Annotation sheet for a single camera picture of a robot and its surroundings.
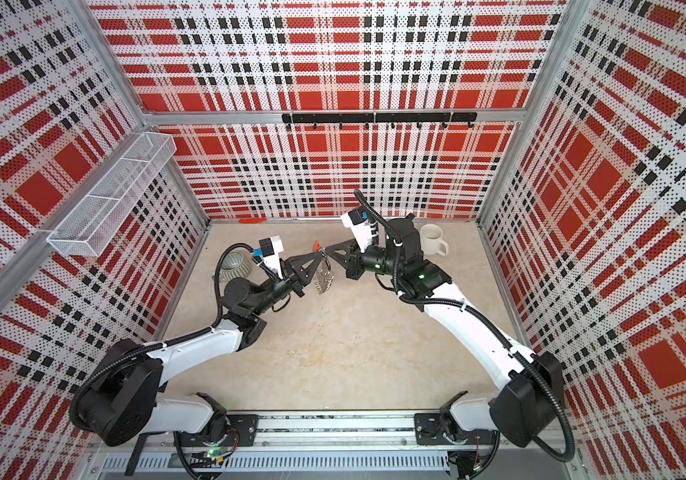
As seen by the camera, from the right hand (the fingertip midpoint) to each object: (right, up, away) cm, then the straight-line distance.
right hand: (328, 253), depth 67 cm
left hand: (-1, -1, +2) cm, 3 cm away
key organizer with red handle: (-1, -6, +3) cm, 6 cm away
